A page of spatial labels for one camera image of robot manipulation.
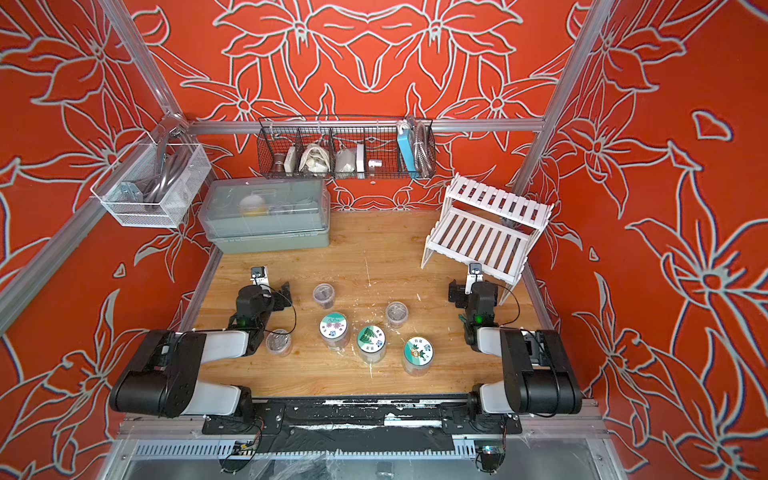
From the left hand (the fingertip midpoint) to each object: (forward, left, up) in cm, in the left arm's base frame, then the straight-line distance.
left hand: (273, 282), depth 93 cm
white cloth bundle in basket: (+29, -12, +27) cm, 41 cm away
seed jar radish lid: (-20, -45, +2) cm, 50 cm away
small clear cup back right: (-8, -40, 0) cm, 41 cm away
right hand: (+5, -61, +1) cm, 61 cm away
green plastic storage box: (+18, +9, +12) cm, 24 cm away
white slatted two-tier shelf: (+22, -70, +8) cm, 74 cm away
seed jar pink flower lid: (-15, -22, +2) cm, 27 cm away
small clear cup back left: (-3, -17, 0) cm, 17 cm away
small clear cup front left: (-19, -7, -1) cm, 20 cm away
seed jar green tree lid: (-19, -33, +2) cm, 38 cm away
